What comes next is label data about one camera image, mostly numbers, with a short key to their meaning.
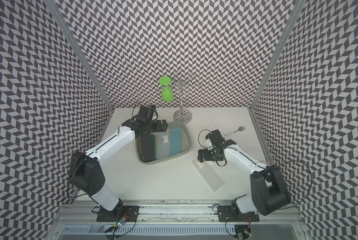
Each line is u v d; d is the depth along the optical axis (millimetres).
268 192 420
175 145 966
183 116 1272
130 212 735
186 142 989
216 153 638
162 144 975
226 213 737
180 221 721
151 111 684
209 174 870
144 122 669
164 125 791
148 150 918
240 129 1037
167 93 992
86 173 433
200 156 773
